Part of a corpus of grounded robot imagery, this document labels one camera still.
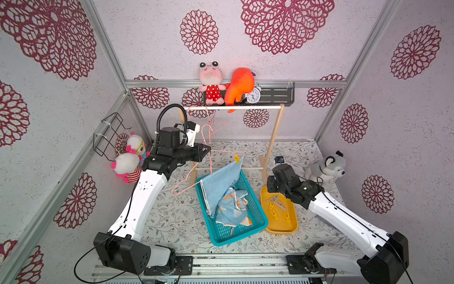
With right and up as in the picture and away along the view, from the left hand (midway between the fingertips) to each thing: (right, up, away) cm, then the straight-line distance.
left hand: (209, 149), depth 72 cm
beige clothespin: (+34, -27, +17) cm, 47 cm away
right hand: (+27, -12, +7) cm, 30 cm away
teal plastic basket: (+5, -39, +10) cm, 41 cm away
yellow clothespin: (+30, -31, +15) cm, 46 cm away
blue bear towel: (+2, -17, +9) cm, 19 cm away
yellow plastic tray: (+34, -30, +16) cm, 48 cm away
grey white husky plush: (+56, -11, +14) cm, 59 cm away
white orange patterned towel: (+10, -38, +10) cm, 40 cm away
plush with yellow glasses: (-39, +3, +19) cm, 44 cm away
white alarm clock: (+21, +28, +18) cm, 39 cm away
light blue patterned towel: (+9, -27, +8) cm, 29 cm away
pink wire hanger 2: (-5, +23, +37) cm, 44 cm away
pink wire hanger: (-10, -8, +34) cm, 36 cm away
